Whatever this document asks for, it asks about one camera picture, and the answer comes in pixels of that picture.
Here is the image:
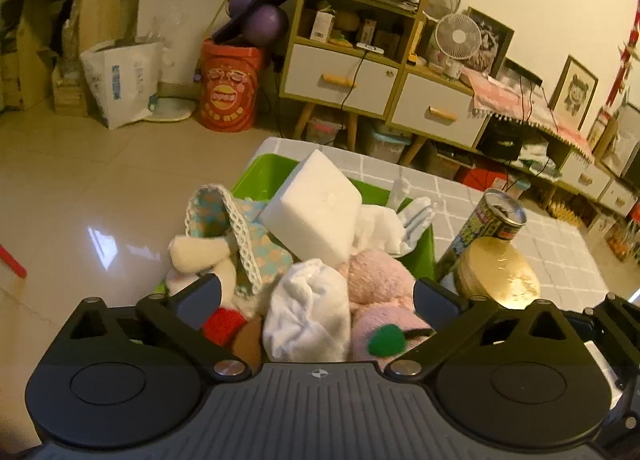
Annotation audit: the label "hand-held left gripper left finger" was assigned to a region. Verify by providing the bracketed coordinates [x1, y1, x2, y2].
[60, 274, 253, 382]

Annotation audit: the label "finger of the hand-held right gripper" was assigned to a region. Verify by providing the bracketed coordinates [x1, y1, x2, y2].
[582, 293, 640, 342]

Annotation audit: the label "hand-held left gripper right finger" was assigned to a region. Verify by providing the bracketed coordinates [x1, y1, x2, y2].
[385, 277, 592, 381]

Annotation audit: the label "pink knitted peach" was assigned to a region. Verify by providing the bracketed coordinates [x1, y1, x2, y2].
[352, 304, 437, 372]

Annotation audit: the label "beige rabbit plush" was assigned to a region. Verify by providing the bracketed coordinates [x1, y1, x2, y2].
[166, 235, 239, 301]

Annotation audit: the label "pink fuzzy plush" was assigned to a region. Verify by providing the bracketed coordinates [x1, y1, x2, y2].
[345, 249, 417, 314]

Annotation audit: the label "brown powder puff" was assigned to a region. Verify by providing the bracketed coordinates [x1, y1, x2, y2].
[232, 317, 264, 372]

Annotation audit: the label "blue floral lace cloth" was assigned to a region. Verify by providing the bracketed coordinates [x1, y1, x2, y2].
[185, 185, 297, 299]

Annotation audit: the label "white cloth rabbit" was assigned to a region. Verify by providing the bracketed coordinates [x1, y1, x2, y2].
[357, 196, 434, 257]

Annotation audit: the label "white cloth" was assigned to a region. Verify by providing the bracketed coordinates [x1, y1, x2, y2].
[262, 260, 351, 364]

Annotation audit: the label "green plastic tray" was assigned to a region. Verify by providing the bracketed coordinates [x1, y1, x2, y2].
[155, 153, 437, 302]

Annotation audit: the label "white sponge block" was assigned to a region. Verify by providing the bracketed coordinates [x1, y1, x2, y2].
[259, 149, 364, 267]

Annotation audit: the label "tall printed snack can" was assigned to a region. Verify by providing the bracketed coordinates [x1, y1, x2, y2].
[435, 187, 529, 282]

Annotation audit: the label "wooden end drawer cabinet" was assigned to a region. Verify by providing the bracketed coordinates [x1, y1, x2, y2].
[597, 177, 639, 219]

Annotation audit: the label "egg cartons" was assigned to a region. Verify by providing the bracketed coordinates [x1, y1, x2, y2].
[547, 190, 586, 226]

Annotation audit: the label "wooden side drawer cabinet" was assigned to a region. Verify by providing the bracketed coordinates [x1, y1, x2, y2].
[557, 150, 614, 202]

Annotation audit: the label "teal lid storage box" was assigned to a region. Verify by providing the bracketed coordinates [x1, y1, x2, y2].
[361, 123, 414, 165]

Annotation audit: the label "black bag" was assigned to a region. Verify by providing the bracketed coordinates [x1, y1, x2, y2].
[475, 115, 526, 161]

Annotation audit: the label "wooden open shelf unit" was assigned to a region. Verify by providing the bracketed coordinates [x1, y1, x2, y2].
[477, 113, 572, 182]

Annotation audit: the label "low wooden drawer cabinet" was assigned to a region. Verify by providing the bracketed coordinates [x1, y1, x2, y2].
[387, 63, 494, 167]

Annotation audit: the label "white round stand base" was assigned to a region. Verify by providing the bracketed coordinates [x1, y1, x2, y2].
[150, 95, 195, 121]

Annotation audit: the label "clear storage box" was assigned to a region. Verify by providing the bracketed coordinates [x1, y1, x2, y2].
[306, 117, 346, 147]

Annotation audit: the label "orange printed bin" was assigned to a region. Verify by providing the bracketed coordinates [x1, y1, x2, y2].
[199, 38, 266, 132]

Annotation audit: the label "pink fringed runner cloth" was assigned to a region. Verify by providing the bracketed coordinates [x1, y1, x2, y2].
[462, 65, 596, 164]

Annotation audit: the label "framed cartoon girl picture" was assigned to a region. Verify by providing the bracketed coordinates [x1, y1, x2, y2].
[548, 54, 599, 131]

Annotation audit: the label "white printed bag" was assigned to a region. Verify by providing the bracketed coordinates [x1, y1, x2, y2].
[80, 36, 166, 130]

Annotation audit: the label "tall wooden shelf cabinet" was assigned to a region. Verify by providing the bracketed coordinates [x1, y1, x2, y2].
[279, 0, 437, 142]

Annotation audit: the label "red hanging decoration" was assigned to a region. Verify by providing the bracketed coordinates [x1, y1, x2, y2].
[605, 10, 640, 107]

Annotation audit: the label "yellow tube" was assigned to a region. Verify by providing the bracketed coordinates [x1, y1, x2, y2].
[407, 20, 426, 66]

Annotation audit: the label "small white desk fan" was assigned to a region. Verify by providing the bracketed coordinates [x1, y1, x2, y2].
[434, 14, 484, 82]

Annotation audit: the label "framed raccoon picture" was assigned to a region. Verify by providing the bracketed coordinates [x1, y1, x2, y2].
[462, 7, 515, 76]

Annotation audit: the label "small white box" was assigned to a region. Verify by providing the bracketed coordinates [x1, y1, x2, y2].
[310, 9, 335, 43]

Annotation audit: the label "wall power strip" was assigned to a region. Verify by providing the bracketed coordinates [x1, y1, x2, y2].
[502, 59, 544, 86]

